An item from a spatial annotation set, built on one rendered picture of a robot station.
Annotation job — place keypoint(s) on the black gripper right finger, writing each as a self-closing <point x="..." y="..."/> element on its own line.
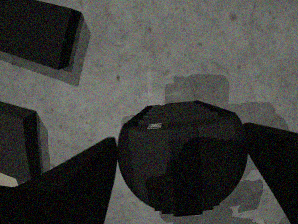
<point x="275" y="154"/>

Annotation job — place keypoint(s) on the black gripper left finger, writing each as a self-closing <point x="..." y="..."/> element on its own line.
<point x="75" y="192"/>

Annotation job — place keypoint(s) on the beige square tile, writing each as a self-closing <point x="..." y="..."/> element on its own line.
<point x="8" y="180"/>

